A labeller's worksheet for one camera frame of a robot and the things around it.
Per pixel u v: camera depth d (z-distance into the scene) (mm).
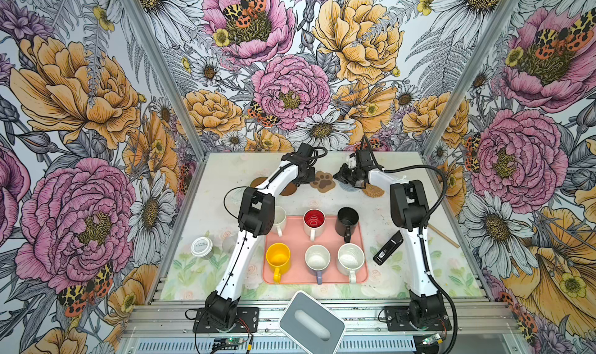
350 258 856
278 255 858
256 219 670
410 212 662
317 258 861
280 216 879
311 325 727
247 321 742
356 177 980
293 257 867
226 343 711
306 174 932
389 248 859
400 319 740
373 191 1054
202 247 829
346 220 938
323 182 1109
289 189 793
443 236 925
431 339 715
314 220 941
